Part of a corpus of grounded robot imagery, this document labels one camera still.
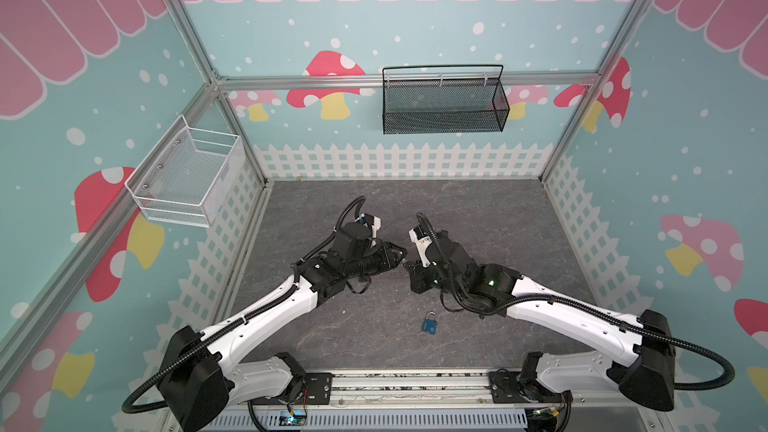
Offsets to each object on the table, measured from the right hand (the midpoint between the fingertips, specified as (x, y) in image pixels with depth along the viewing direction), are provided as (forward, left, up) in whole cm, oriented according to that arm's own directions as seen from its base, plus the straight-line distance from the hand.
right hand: (403, 266), depth 73 cm
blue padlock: (-8, -8, -20) cm, 23 cm away
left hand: (+2, 0, -1) cm, 3 cm away
